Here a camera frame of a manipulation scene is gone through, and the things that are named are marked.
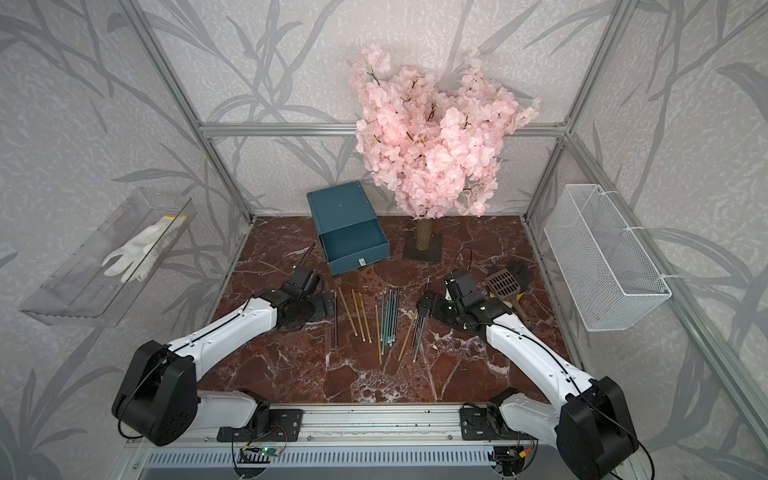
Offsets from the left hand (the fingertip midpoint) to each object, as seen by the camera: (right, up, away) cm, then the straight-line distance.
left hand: (322, 311), depth 88 cm
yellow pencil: (+6, -1, +6) cm, 9 cm away
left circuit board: (-8, -29, -17) cm, 35 cm away
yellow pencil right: (+25, -8, +1) cm, 27 cm away
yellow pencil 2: (+12, -8, +1) cm, 15 cm away
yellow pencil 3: (+10, +1, +9) cm, 14 cm away
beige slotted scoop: (+58, +5, +8) cm, 58 cm away
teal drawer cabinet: (+4, +32, +6) cm, 33 cm away
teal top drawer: (+10, +19, -3) cm, 22 cm away
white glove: (-37, +18, -20) cm, 45 cm away
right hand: (+31, +2, -5) cm, 31 cm away
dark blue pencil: (+29, -8, +1) cm, 30 cm away
